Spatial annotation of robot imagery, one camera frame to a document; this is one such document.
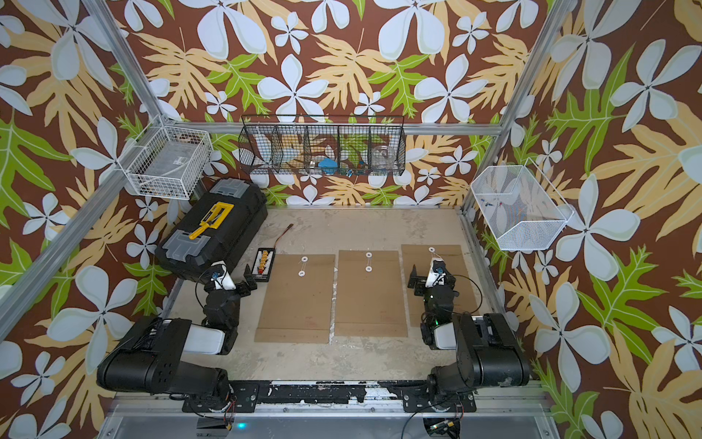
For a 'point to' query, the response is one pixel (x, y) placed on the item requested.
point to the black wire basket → (354, 145)
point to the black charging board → (262, 265)
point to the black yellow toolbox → (220, 229)
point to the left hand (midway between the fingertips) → (234, 267)
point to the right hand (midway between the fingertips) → (428, 266)
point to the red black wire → (288, 228)
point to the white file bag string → (368, 267)
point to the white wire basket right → (519, 208)
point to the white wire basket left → (169, 162)
